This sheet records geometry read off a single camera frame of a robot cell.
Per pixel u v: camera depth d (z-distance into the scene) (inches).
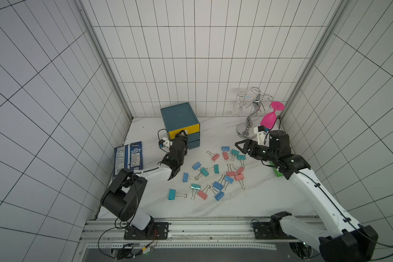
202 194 32.9
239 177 35.4
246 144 25.9
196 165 37.5
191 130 35.1
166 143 31.7
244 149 25.9
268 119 36.9
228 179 34.6
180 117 36.1
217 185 34.1
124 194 17.9
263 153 24.6
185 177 35.3
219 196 32.7
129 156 38.4
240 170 36.3
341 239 14.4
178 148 26.1
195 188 33.6
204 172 36.3
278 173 21.6
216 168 36.7
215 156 38.4
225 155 38.6
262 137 26.8
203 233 28.9
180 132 33.3
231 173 36.3
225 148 39.8
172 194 32.8
